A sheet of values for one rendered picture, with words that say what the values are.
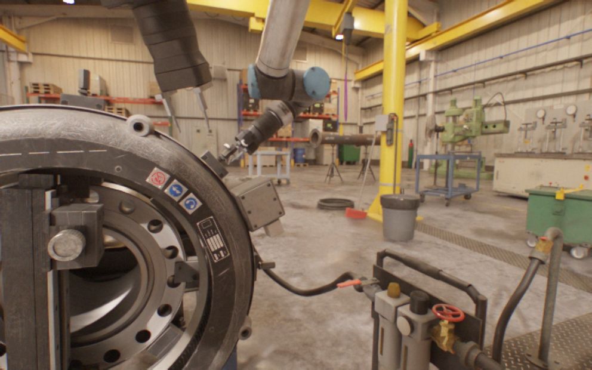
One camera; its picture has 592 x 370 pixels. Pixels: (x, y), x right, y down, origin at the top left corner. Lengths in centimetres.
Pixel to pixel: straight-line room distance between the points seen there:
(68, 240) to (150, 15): 35
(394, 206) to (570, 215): 143
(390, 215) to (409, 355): 223
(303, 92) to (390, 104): 321
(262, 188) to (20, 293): 48
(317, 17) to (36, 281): 1289
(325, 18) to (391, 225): 1106
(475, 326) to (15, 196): 98
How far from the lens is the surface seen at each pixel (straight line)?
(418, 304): 90
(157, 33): 47
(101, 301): 102
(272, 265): 88
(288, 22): 72
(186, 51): 48
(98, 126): 65
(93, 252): 60
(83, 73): 79
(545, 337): 172
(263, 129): 93
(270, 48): 76
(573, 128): 694
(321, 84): 87
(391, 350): 104
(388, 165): 400
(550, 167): 633
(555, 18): 1270
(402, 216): 307
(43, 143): 65
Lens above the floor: 90
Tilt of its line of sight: 7 degrees down
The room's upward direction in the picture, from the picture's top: straight up
